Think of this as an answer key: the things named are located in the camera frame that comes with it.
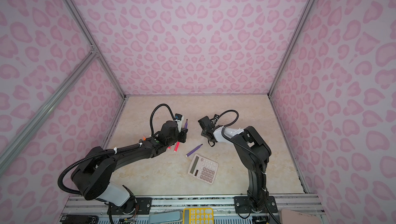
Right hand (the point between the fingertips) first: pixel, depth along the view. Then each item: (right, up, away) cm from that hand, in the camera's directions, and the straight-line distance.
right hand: (208, 130), depth 99 cm
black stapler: (-57, -34, -31) cm, 74 cm away
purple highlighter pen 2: (-9, -11, -7) cm, 15 cm away
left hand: (-12, +3, -11) cm, 16 cm away
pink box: (+35, -34, -31) cm, 57 cm away
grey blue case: (-20, -34, -30) cm, 49 cm away
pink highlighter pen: (-19, -4, -29) cm, 34 cm away
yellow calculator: (-5, -34, -29) cm, 45 cm away
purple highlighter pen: (-13, +5, -11) cm, 17 cm away
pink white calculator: (-3, -19, -15) cm, 24 cm away
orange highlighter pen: (-41, -5, -1) cm, 41 cm away
